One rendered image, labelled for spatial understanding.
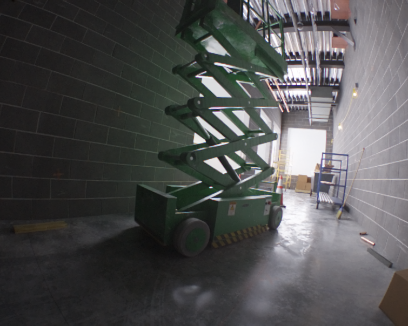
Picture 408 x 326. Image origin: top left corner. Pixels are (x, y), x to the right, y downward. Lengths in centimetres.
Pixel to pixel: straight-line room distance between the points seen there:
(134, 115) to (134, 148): 41
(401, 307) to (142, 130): 290
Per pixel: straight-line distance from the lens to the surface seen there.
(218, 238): 163
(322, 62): 678
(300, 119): 1137
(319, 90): 723
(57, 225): 186
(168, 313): 100
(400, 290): 130
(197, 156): 151
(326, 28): 526
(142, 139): 249
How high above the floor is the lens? 71
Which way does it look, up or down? 1 degrees up
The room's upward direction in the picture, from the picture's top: 7 degrees clockwise
